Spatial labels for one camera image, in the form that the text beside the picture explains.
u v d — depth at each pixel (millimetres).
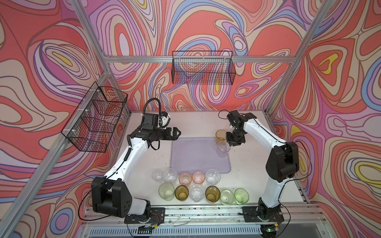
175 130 733
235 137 762
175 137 720
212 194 802
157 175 842
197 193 803
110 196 402
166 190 800
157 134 672
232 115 743
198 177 837
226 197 787
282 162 487
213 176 862
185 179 842
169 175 859
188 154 983
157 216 729
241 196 791
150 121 625
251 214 731
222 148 947
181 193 803
